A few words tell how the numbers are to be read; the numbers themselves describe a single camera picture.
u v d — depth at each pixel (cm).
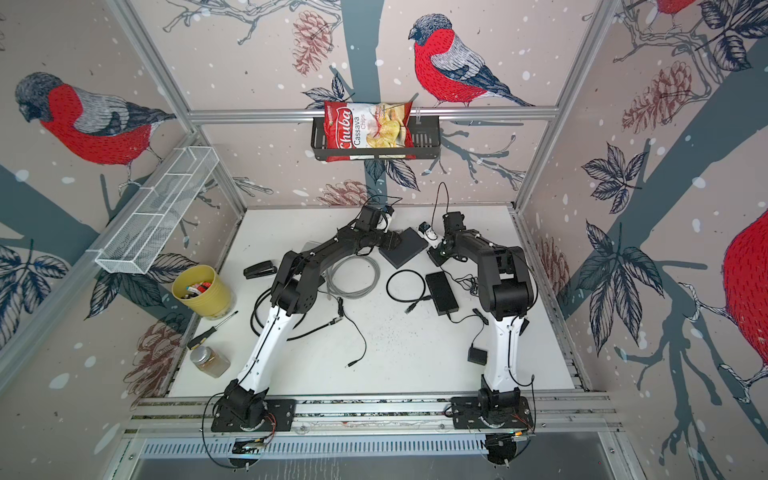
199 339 86
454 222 87
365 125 88
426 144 93
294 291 66
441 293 97
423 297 95
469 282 98
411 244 107
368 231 89
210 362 75
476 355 83
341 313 91
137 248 70
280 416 73
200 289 83
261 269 101
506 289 57
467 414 73
